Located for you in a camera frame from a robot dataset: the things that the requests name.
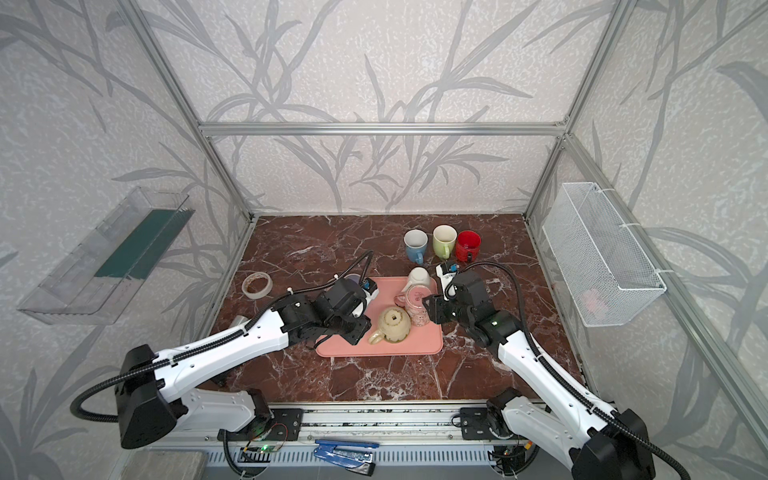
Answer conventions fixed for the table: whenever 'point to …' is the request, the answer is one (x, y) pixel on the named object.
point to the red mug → (468, 245)
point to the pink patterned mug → (414, 304)
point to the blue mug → (416, 244)
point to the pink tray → (421, 341)
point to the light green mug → (444, 238)
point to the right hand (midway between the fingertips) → (430, 290)
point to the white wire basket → (602, 261)
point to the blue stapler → (354, 456)
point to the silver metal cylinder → (238, 320)
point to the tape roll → (257, 285)
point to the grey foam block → (159, 464)
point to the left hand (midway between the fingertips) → (369, 315)
